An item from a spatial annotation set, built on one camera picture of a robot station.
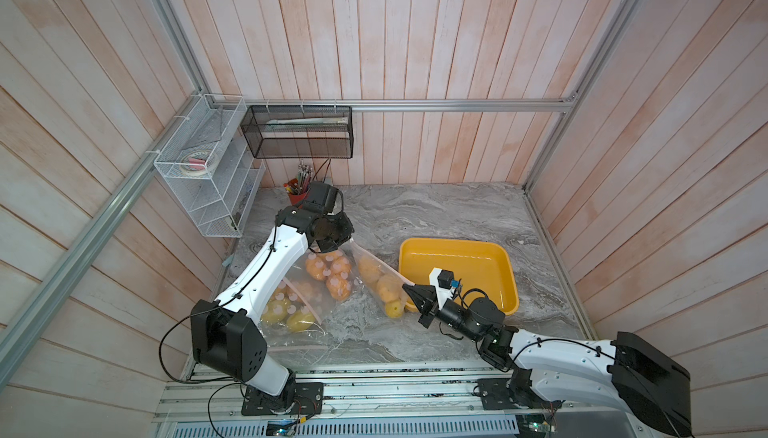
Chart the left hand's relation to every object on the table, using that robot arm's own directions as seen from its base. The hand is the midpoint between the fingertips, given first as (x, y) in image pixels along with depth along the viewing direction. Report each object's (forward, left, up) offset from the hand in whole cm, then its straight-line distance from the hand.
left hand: (351, 237), depth 81 cm
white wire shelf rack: (+5, +35, +8) cm, 37 cm away
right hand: (-14, -14, 0) cm, 20 cm away
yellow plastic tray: (+1, -41, -17) cm, 45 cm away
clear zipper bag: (-6, +8, -14) cm, 17 cm away
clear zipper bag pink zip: (-18, +12, -15) cm, 27 cm away
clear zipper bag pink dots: (-11, -9, -7) cm, 16 cm away
